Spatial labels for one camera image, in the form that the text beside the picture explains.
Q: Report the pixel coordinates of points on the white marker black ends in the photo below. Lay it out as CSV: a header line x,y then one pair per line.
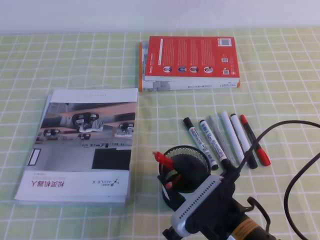
x,y
200,144

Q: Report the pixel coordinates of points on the red cap marker pen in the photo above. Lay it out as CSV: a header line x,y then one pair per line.
x,y
261,154

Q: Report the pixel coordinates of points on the grey photo cover brochure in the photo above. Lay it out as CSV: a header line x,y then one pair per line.
x,y
83,149

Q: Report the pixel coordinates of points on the grey transparent pen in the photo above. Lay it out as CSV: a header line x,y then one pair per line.
x,y
220,139

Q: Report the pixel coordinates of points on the white plain marker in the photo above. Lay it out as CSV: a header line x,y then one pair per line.
x,y
232,136

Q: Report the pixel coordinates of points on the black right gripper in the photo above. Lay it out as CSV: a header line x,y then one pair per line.
x,y
216,215

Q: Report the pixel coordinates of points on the orange spine white book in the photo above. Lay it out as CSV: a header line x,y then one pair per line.
x,y
155,86

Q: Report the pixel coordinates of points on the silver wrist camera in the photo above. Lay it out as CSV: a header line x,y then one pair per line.
x,y
206,205

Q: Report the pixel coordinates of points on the white labelled marker black cap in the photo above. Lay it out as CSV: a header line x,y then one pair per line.
x,y
215,144

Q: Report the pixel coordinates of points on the black mesh pen holder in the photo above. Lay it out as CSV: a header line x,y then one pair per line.
x,y
192,168

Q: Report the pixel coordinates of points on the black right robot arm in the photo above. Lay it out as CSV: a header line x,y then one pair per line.
x,y
252,225

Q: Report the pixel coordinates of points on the red cover book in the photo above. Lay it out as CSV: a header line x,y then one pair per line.
x,y
190,58

